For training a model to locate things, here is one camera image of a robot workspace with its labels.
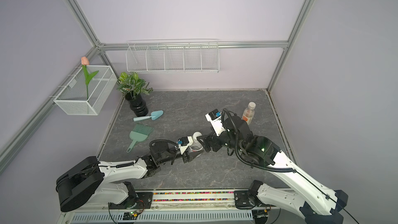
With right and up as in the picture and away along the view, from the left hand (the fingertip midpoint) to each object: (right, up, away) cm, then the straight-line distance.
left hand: (200, 145), depth 74 cm
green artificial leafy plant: (-42, +32, +19) cm, 56 cm away
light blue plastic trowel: (-33, +12, +31) cm, 47 cm away
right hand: (+2, +8, -10) cm, 13 cm away
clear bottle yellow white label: (-2, +1, -7) cm, 8 cm away
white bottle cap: (-1, +7, -10) cm, 12 cm away
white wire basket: (-64, +22, +3) cm, 68 cm away
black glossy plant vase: (-41, +20, +25) cm, 52 cm away
